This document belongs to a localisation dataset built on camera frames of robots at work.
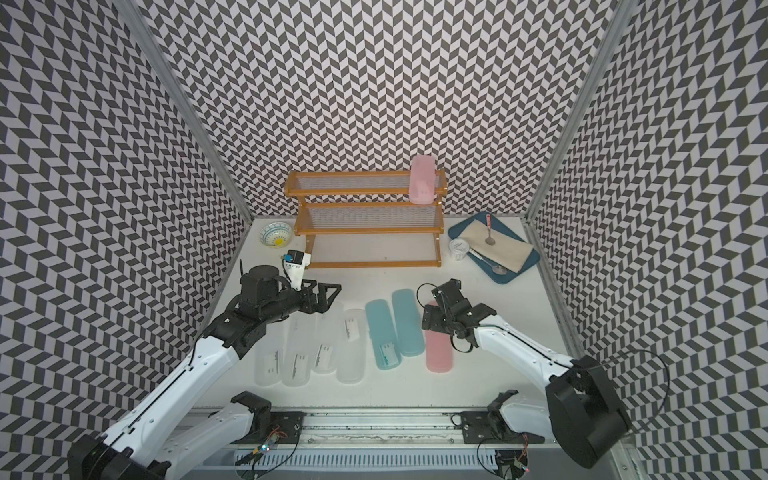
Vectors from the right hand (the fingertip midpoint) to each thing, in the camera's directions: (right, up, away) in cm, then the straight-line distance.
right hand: (440, 325), depth 86 cm
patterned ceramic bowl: (-59, +27, +26) cm, 70 cm away
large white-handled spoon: (+22, +15, +15) cm, 30 cm away
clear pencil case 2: (-33, -5, 0) cm, 33 cm away
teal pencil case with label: (-16, -6, -1) cm, 17 cm away
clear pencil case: (-41, -7, 0) cm, 42 cm away
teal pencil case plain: (-10, +1, +9) cm, 13 cm away
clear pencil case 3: (-26, -7, -1) cm, 27 cm away
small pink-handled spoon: (+22, +25, +25) cm, 42 cm away
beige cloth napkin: (+24, +23, +24) cm, 41 cm away
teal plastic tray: (+10, +29, +26) cm, 40 cm away
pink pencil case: (0, -7, 0) cm, 7 cm away
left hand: (-31, +12, -10) cm, 34 cm away
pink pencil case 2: (-5, +43, +1) cm, 43 cm away
